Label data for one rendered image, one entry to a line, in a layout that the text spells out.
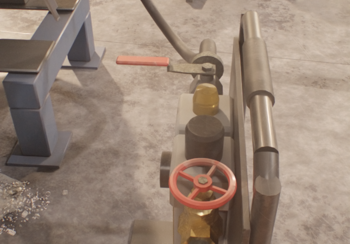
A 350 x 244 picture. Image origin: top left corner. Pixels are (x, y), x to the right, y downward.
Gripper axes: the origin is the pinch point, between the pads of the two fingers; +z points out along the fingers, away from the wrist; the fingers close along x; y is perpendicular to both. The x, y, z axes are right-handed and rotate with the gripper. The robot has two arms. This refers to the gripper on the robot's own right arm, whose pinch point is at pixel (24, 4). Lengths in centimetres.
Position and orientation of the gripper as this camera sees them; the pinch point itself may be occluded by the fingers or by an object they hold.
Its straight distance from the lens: 30.2
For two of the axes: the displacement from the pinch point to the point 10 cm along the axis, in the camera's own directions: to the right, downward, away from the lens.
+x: 8.6, 3.9, -3.2
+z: 1.1, 4.7, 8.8
